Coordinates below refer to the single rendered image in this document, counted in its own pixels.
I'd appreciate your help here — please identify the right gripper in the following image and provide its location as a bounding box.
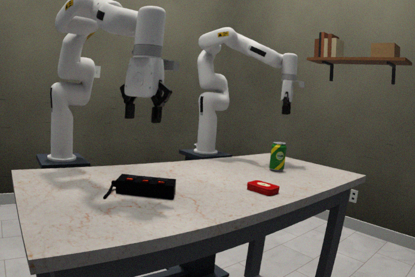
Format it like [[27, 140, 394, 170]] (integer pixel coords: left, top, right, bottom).
[[120, 55, 173, 123]]

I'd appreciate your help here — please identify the black power strip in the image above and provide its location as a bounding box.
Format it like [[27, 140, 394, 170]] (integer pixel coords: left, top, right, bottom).
[[103, 174, 176, 200]]

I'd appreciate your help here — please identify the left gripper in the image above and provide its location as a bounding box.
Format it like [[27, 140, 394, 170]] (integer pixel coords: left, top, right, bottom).
[[281, 80, 295, 115]]

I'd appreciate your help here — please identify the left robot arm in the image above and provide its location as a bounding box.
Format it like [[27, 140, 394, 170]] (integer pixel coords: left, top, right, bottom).
[[194, 27, 305, 155]]

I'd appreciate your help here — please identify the green and yellow drink can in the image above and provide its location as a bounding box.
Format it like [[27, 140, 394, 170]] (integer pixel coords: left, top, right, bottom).
[[269, 142, 286, 172]]

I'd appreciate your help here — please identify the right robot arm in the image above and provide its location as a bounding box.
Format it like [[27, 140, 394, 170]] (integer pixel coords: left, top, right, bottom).
[[47, 0, 179, 162]]

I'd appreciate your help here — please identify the red mint tin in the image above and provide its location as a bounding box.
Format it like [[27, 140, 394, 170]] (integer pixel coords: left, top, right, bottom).
[[247, 180, 280, 196]]

